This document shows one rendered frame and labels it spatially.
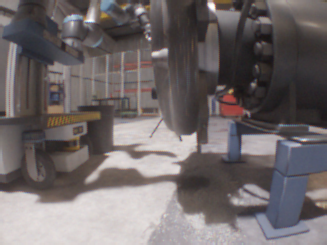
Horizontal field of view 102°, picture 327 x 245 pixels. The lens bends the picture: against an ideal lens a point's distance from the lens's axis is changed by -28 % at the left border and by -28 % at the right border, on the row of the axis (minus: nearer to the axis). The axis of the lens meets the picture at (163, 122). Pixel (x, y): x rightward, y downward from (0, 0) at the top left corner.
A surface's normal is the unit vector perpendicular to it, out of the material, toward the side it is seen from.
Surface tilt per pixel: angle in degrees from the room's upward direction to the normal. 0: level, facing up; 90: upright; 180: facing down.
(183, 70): 118
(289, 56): 111
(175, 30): 102
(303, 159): 90
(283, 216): 90
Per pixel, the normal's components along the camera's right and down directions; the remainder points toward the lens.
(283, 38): -0.15, 0.26
